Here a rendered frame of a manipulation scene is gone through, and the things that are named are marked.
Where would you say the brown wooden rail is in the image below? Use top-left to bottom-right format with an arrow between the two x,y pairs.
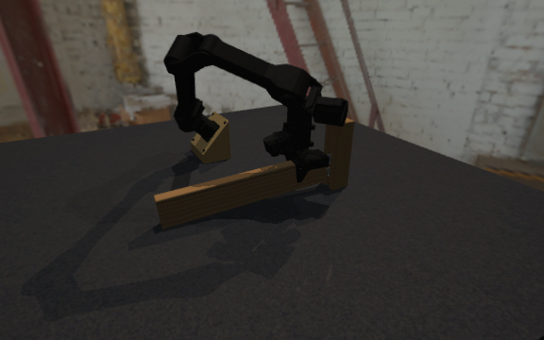
154,161 -> 330,229

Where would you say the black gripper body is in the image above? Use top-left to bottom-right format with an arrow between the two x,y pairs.
283,120 -> 330,171

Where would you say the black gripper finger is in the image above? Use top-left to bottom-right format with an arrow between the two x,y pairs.
291,159 -> 308,183
283,151 -> 298,161

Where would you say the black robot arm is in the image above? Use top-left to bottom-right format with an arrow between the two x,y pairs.
164,32 -> 348,157

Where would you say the brown wooden post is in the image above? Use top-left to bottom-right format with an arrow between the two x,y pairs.
322,118 -> 354,190

